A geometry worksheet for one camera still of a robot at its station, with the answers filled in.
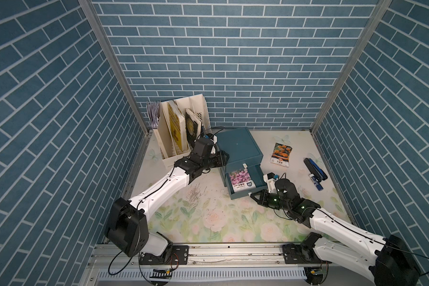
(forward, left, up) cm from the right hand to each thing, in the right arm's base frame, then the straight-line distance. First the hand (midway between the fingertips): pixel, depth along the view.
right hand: (251, 196), depth 79 cm
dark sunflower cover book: (+37, +33, +7) cm, 50 cm away
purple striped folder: (+32, +50, +19) cm, 63 cm away
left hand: (+13, +10, +10) cm, 20 cm away
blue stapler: (+23, -40, -10) cm, 47 cm away
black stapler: (+24, -36, -9) cm, 44 cm away
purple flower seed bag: (+9, +5, -2) cm, 11 cm away
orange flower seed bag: (+34, -21, -11) cm, 41 cm away
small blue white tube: (+17, -37, -11) cm, 42 cm away
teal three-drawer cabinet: (+15, +4, +13) cm, 20 cm away
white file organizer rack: (+31, +48, +5) cm, 57 cm away
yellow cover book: (+32, +39, +10) cm, 51 cm away
